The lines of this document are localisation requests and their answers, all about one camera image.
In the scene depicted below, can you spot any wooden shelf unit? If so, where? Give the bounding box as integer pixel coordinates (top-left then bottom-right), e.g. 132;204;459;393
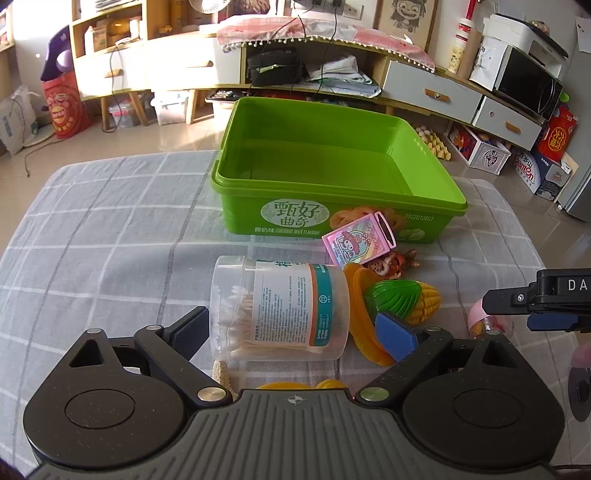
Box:
69;1;216;133

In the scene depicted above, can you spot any small brown monkey figurine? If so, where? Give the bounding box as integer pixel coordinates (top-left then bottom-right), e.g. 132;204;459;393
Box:
365;249;421;280

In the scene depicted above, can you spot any toy corn cob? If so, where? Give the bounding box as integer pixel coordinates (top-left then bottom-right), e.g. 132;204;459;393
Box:
363;279;441;326

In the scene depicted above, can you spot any green plastic cookie bin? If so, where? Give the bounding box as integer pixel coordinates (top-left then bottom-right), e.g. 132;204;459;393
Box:
211;97;468;243

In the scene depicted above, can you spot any white illustrated carton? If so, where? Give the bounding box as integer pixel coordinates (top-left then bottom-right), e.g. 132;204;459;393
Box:
445;122;511;176

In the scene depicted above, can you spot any orange plastic toy plate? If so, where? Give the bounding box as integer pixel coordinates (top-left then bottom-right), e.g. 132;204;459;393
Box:
344;263;394;367

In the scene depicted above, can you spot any black microwave oven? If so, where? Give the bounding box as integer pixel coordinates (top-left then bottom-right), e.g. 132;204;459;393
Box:
470;36;563;120

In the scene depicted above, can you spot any pink lace cloth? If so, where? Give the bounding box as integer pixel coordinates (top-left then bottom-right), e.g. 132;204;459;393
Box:
216;15;436;73

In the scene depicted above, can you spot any silver refrigerator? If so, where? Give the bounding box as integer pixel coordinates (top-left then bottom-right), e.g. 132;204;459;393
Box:
557;17;591;222

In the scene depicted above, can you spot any egg tray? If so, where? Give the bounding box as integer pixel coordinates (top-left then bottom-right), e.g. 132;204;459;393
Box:
415;125;452;161

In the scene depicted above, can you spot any damon printed carton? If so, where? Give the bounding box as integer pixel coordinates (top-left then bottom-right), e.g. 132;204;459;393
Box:
511;146;572;201

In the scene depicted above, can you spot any black bag on shelf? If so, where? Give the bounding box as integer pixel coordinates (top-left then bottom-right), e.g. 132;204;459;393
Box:
246;48;307;87

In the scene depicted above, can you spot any yellow plastic toy bowl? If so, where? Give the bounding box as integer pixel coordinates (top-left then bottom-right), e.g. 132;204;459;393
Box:
259;379;348;390

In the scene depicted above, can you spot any dried beige starfish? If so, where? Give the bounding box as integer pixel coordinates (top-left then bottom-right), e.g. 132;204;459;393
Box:
211;360;235;395

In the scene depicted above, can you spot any red gift box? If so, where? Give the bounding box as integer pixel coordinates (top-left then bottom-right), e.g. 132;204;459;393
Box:
536;104;578;162

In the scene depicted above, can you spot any white drawer cabinet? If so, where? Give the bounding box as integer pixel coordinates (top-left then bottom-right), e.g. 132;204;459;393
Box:
381;60;542;150

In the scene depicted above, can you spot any white printer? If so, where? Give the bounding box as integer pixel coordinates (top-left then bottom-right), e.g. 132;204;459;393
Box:
483;14;569;70

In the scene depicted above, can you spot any grey checked tablecloth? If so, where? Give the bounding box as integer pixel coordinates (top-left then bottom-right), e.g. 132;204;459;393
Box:
1;151;590;475

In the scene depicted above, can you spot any pink card box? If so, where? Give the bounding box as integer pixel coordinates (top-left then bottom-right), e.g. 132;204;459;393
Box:
322;212;397;268

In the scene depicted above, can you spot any clear cotton swab jar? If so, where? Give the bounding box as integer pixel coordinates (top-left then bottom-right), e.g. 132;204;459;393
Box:
209;256;349;363

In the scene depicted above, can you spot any framed cartoon girl picture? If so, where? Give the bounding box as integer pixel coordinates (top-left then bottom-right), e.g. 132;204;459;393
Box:
375;0;439;50

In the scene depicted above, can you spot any red printed bag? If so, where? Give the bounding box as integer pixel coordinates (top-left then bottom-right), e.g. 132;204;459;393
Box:
42;72;91;140

